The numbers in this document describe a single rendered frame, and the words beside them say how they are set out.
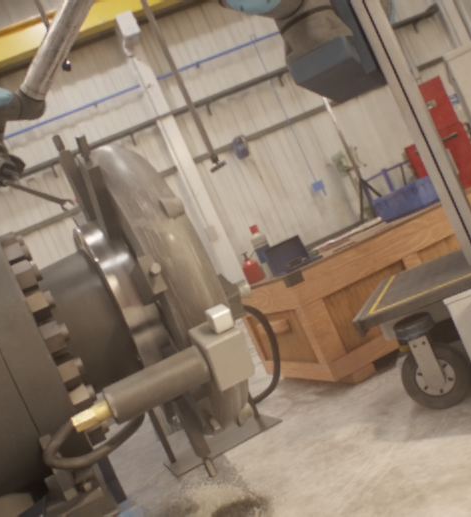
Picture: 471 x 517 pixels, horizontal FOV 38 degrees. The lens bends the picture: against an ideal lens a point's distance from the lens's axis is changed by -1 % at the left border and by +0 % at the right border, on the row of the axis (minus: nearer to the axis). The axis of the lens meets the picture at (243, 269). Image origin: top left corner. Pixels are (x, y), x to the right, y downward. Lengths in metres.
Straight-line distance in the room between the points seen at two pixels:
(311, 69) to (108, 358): 0.87
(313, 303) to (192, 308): 1.20
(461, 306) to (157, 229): 0.79
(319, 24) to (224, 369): 0.94
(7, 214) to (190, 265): 11.36
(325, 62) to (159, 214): 0.64
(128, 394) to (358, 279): 1.47
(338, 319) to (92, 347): 1.24
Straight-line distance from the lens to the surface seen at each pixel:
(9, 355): 1.45
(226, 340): 1.32
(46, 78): 2.37
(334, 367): 2.57
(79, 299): 1.58
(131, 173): 1.51
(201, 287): 1.40
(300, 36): 1.85
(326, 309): 2.56
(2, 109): 2.34
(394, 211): 3.10
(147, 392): 1.32
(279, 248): 2.74
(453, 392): 1.93
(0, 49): 12.79
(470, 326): 1.80
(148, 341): 1.55
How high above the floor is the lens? 0.58
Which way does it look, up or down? 1 degrees down
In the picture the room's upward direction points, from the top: 24 degrees counter-clockwise
